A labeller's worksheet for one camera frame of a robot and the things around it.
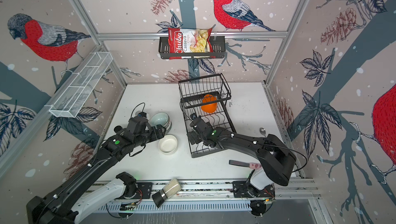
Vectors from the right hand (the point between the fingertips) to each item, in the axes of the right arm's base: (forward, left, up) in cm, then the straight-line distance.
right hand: (194, 134), depth 85 cm
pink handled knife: (-13, -30, -7) cm, 34 cm away
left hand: (-4, +17, +10) cm, 20 cm away
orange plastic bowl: (+21, -9, -3) cm, 23 cm away
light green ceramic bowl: (+7, +20, +4) cm, 22 cm away
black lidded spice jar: (0, +44, +4) cm, 44 cm away
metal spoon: (+7, -41, -8) cm, 43 cm away
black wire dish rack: (+9, -4, +16) cm, 19 cm away
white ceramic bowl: (-5, +16, -5) cm, 17 cm away
